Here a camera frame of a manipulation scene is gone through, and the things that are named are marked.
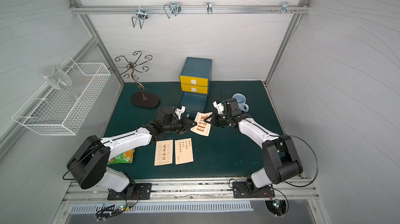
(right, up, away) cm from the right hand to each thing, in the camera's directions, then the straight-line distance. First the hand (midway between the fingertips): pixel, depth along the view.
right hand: (204, 120), depth 85 cm
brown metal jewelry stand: (-43, +11, +23) cm, 50 cm away
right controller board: (+34, -40, -12) cm, 54 cm away
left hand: (-4, -1, -6) cm, 7 cm away
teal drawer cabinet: (-6, +28, +20) cm, 35 cm away
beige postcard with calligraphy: (-23, -19, +2) cm, 30 cm away
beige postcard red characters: (-1, -3, -3) cm, 4 cm away
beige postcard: (-12, -18, +2) cm, 22 cm away
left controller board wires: (-45, -41, -13) cm, 62 cm away
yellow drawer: (-9, +19, +17) cm, 27 cm away
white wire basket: (-60, +7, -18) cm, 63 cm away
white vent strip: (-52, -38, -14) cm, 66 cm away
